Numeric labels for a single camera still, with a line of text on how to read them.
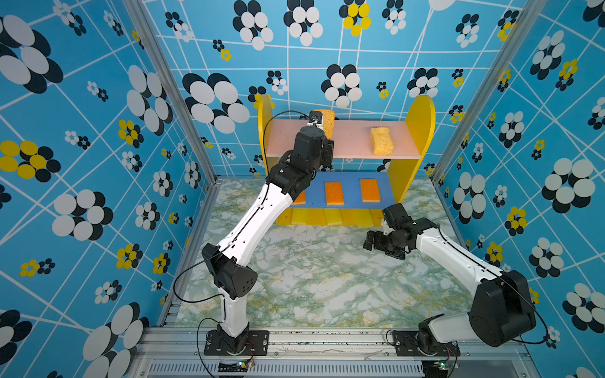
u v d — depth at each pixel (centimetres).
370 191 96
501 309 42
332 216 102
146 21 71
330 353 73
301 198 54
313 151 53
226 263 45
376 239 77
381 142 71
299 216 102
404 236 61
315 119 57
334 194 94
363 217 102
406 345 73
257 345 74
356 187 97
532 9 68
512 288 42
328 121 71
